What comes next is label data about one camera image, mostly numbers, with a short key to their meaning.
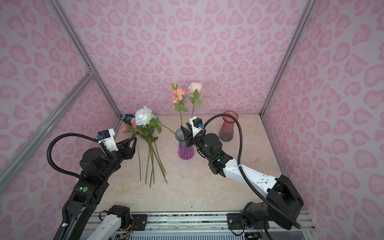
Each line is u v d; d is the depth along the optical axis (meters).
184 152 1.01
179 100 0.76
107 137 0.55
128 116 1.07
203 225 0.73
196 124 0.58
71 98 0.75
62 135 0.45
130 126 1.06
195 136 0.59
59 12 0.70
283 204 0.41
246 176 0.47
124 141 0.63
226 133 1.10
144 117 0.60
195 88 0.76
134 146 0.64
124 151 0.57
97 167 0.48
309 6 0.69
